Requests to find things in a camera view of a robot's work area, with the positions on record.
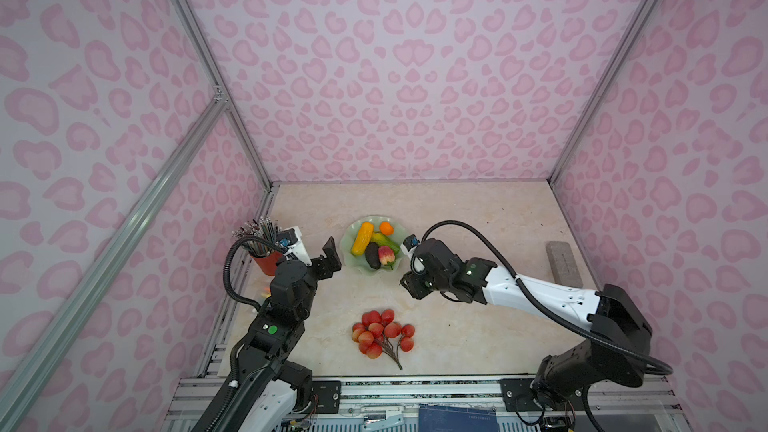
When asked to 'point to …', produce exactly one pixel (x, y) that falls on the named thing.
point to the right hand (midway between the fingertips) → (407, 275)
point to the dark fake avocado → (372, 255)
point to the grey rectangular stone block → (563, 264)
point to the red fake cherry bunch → (377, 334)
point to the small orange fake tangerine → (386, 228)
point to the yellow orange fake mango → (364, 237)
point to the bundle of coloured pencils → (263, 227)
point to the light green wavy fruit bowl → (359, 263)
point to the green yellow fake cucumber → (382, 240)
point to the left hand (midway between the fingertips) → (317, 238)
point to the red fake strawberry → (386, 254)
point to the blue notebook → (454, 418)
